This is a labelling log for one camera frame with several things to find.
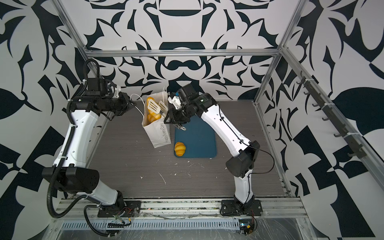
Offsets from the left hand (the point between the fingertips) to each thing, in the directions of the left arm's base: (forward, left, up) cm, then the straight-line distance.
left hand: (135, 100), depth 74 cm
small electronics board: (-49, -51, -35) cm, 79 cm away
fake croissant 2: (-10, -20, -31) cm, 38 cm away
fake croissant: (-4, -7, -7) cm, 11 cm away
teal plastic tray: (-2, -32, -33) cm, 46 cm away
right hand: (-10, -15, -4) cm, 18 cm away
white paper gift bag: (-8, -9, -17) cm, 20 cm away
